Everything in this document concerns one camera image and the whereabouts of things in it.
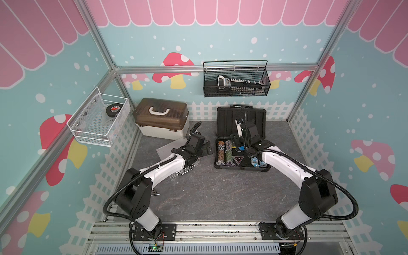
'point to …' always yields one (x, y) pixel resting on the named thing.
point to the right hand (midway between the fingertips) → (238, 133)
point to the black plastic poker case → (225, 126)
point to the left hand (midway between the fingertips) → (204, 149)
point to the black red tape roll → (112, 110)
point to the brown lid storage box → (163, 118)
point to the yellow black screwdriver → (154, 193)
